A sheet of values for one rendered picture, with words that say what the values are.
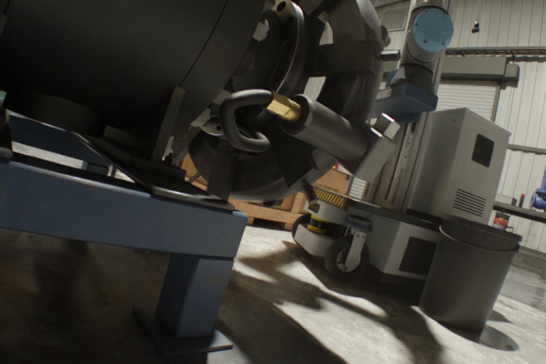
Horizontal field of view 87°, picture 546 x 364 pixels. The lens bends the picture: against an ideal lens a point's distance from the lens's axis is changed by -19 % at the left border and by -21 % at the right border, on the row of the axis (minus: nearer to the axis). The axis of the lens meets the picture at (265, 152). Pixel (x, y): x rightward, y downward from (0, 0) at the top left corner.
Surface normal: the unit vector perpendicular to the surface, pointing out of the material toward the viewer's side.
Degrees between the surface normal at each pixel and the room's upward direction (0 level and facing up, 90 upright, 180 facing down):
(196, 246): 90
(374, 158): 112
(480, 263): 93
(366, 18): 70
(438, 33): 95
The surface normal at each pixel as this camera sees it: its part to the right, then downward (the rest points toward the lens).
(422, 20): -0.21, -0.02
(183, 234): 0.66, 0.18
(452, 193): 0.20, 0.02
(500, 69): -0.76, -0.27
